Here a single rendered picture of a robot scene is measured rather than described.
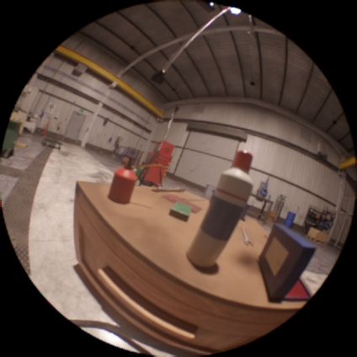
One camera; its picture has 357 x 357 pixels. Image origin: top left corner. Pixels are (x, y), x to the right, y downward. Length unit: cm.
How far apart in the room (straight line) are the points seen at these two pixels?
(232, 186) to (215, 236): 9
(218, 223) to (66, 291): 67
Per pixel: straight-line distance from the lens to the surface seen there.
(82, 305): 66
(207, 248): 22
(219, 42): 856
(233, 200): 19
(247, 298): 25
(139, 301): 35
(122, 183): 36
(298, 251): 24
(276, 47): 835
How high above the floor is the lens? 62
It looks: 3 degrees down
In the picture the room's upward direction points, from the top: 21 degrees clockwise
